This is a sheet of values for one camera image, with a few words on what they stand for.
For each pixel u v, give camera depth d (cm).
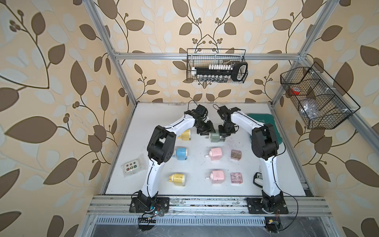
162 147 56
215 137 94
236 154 92
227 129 87
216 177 77
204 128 85
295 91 81
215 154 85
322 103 72
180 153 86
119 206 76
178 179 75
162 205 74
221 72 85
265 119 104
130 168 84
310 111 71
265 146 58
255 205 73
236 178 83
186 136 96
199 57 91
